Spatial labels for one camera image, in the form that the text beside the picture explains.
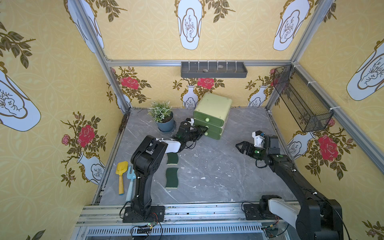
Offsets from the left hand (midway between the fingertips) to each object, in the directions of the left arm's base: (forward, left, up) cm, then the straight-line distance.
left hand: (210, 129), depth 94 cm
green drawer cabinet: (+6, -1, +10) cm, 12 cm away
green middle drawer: (0, -1, +2) cm, 2 cm away
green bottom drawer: (0, -2, -5) cm, 6 cm away
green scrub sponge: (-14, +23, -11) cm, 29 cm away
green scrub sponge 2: (-27, +23, -10) cm, 37 cm away
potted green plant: (+9, +30, +5) cm, 32 cm away
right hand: (-13, -17, +1) cm, 21 cm away
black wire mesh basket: (+8, -53, +16) cm, 56 cm away
